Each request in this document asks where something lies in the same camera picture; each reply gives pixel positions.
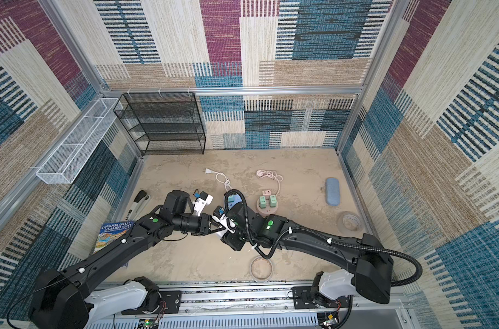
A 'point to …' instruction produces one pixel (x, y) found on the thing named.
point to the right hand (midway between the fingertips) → (229, 236)
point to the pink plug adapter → (266, 192)
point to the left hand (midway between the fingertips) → (223, 226)
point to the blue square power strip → (236, 199)
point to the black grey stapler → (139, 202)
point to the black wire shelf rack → (163, 123)
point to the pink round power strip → (268, 210)
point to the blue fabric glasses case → (332, 191)
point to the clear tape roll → (261, 269)
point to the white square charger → (220, 234)
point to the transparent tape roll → (349, 223)
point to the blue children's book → (111, 231)
